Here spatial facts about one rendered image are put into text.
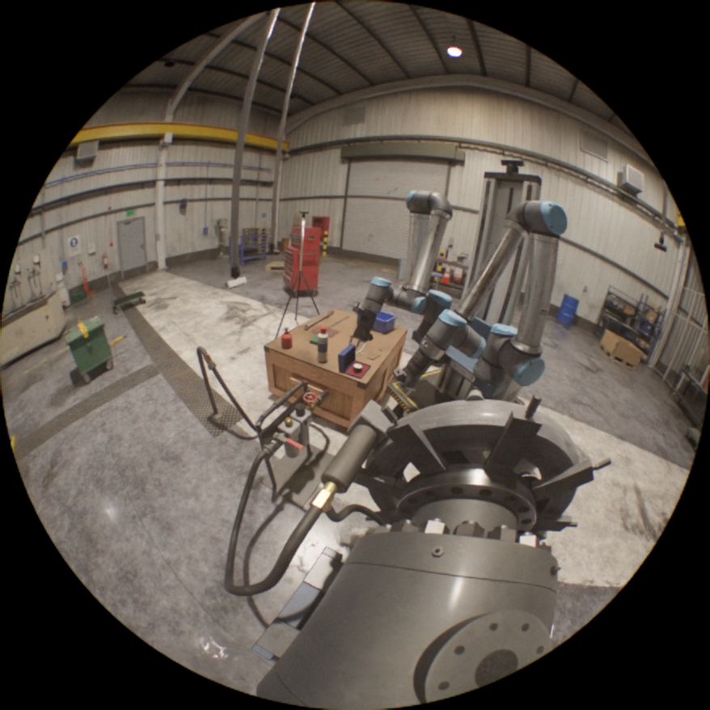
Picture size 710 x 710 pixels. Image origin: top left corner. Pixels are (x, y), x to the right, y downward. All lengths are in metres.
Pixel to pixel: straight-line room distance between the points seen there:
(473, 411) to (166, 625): 1.59
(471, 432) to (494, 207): 1.21
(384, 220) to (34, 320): 10.55
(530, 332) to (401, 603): 0.93
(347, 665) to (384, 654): 0.06
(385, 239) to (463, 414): 9.23
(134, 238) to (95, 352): 7.73
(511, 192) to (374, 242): 8.65
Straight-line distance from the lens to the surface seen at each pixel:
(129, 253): 10.50
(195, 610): 1.44
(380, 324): 2.02
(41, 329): 5.79
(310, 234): 4.19
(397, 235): 9.47
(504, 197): 1.50
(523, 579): 0.53
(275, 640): 1.07
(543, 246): 0.95
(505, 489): 0.68
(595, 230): 9.66
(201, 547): 1.47
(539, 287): 0.97
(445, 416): 0.62
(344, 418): 1.68
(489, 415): 0.61
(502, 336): 1.17
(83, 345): 3.13
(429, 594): 0.47
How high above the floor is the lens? 1.30
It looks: 30 degrees down
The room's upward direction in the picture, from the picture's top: 7 degrees clockwise
